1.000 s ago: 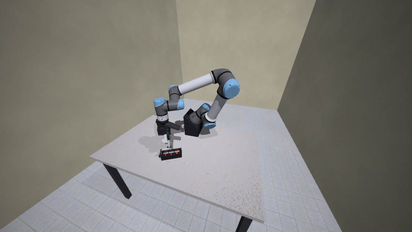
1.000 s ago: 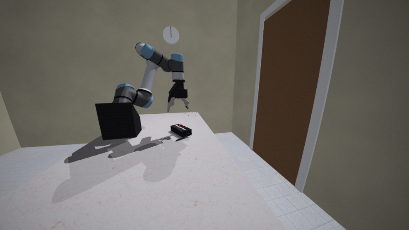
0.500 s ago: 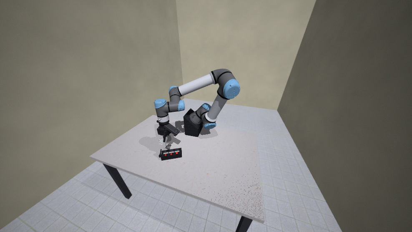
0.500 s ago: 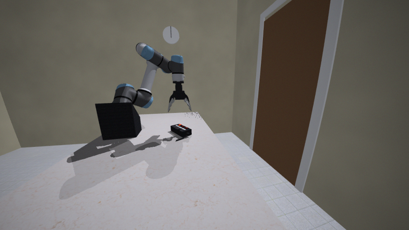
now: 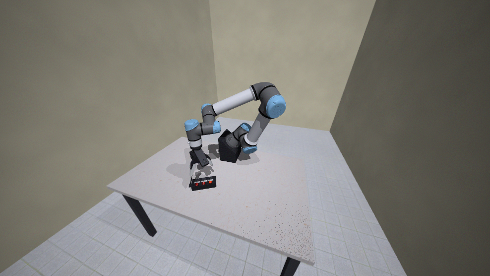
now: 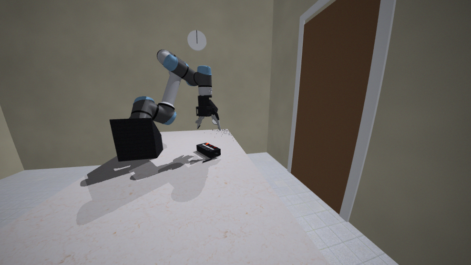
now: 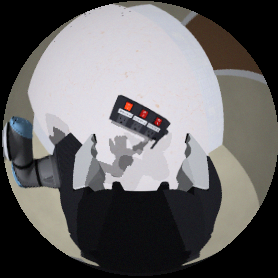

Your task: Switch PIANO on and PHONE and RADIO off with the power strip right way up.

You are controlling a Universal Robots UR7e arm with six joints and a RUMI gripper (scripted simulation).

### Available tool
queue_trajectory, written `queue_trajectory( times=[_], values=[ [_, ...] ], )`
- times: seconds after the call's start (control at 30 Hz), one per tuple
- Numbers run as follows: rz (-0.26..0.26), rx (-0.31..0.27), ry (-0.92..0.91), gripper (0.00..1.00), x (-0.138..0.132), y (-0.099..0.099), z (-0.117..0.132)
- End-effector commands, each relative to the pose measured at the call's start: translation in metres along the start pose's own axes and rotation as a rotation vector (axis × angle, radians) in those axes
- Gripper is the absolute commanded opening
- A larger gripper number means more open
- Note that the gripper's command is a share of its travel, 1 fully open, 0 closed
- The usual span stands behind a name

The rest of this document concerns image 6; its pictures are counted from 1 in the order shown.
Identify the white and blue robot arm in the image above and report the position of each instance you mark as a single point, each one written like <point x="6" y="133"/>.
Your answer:
<point x="145" y="107"/>

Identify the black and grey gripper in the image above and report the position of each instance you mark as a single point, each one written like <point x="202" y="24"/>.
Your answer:
<point x="206" y="110"/>

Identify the black power strip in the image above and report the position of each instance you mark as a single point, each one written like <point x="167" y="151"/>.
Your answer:
<point x="208" y="150"/>

